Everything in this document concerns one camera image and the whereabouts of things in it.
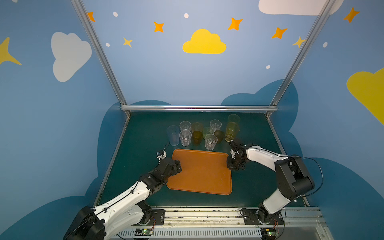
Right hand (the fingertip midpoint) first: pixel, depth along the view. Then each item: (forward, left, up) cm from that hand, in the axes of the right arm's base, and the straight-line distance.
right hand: (230, 166), depth 92 cm
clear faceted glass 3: (+32, +8, +2) cm, 33 cm away
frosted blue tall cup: (+18, +38, +8) cm, 43 cm away
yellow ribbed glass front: (+25, -3, +4) cm, 25 cm away
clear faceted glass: (+29, +31, +4) cm, 43 cm away
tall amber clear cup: (+27, +22, +5) cm, 35 cm away
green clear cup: (+25, +16, +3) cm, 30 cm away
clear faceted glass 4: (+17, +12, +1) cm, 21 cm away
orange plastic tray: (-4, +17, -2) cm, 18 cm away
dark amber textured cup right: (+21, +6, +4) cm, 22 cm away
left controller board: (-36, +45, 0) cm, 58 cm away
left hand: (-4, +33, +8) cm, 34 cm away
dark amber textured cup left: (+19, +22, +4) cm, 29 cm away
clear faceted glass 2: (+20, +30, +2) cm, 36 cm away
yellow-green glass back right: (+30, -3, +12) cm, 33 cm away
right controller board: (-33, -15, -2) cm, 37 cm away
